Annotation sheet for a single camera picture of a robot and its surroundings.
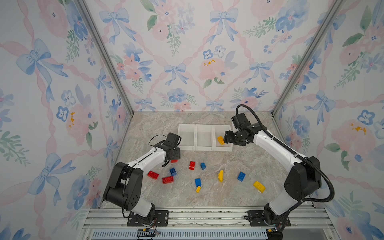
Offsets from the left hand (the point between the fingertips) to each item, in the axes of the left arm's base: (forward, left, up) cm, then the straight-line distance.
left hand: (174, 152), depth 92 cm
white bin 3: (+10, -29, -5) cm, 31 cm away
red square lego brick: (-6, -11, -5) cm, 14 cm away
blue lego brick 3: (-13, -40, -5) cm, 42 cm away
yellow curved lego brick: (-13, -28, -3) cm, 31 cm away
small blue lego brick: (-7, -18, -5) cm, 20 cm away
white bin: (+19, -7, -6) cm, 22 cm away
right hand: (+4, -32, +9) cm, 34 cm away
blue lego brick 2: (-16, -15, -6) cm, 23 cm away
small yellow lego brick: (-20, -15, -4) cm, 25 cm away
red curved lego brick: (-12, +11, -4) cm, 17 cm away
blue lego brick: (-11, 0, -2) cm, 12 cm away
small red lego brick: (-3, 0, -5) cm, 6 cm away
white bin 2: (+15, -19, -5) cm, 25 cm away
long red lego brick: (-15, +3, -5) cm, 16 cm away
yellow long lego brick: (-19, -49, -5) cm, 53 cm away
